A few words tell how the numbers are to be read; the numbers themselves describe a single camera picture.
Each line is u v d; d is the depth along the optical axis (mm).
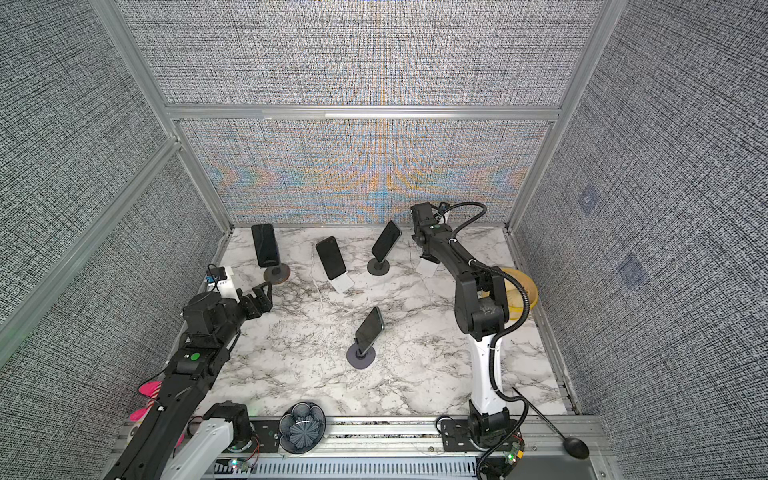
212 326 572
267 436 736
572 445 716
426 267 1050
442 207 879
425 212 815
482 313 575
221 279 648
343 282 1012
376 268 1064
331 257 957
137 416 722
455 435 732
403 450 730
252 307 679
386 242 980
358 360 856
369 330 785
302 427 744
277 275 1035
